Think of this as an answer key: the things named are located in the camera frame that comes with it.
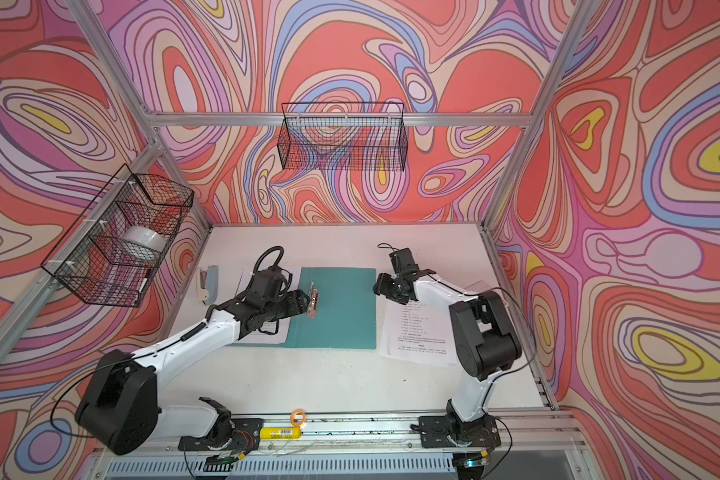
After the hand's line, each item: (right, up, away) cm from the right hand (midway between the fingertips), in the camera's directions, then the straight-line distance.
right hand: (384, 295), depth 95 cm
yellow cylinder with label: (-29, -31, -23) cm, 48 cm away
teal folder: (-12, -6, +1) cm, 13 cm away
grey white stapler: (-59, +3, +3) cm, 59 cm away
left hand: (-24, 0, -8) cm, 25 cm away
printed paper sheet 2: (+10, -11, -4) cm, 15 cm away
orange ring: (-25, -29, -20) cm, 43 cm away
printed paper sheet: (-30, -4, -33) cm, 45 cm away
